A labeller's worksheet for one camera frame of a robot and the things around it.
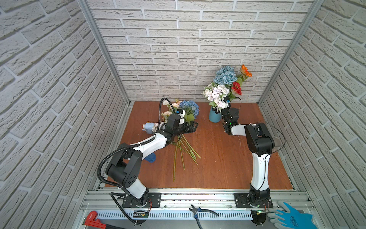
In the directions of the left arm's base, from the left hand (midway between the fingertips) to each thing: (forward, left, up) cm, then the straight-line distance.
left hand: (193, 122), depth 86 cm
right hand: (+19, -18, +4) cm, 27 cm away
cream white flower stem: (+36, +21, -18) cm, 46 cm away
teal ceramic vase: (+12, -16, -10) cm, 23 cm away
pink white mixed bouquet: (+11, -13, +14) cm, 22 cm away
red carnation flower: (+13, -26, +17) cm, 33 cm away
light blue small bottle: (+4, +30, -10) cm, 32 cm away
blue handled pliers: (-44, +1, -15) cm, 47 cm away
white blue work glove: (-50, -47, -15) cm, 70 cm away
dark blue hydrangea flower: (+20, -1, -11) cm, 23 cm away
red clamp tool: (-46, +52, -16) cm, 71 cm away
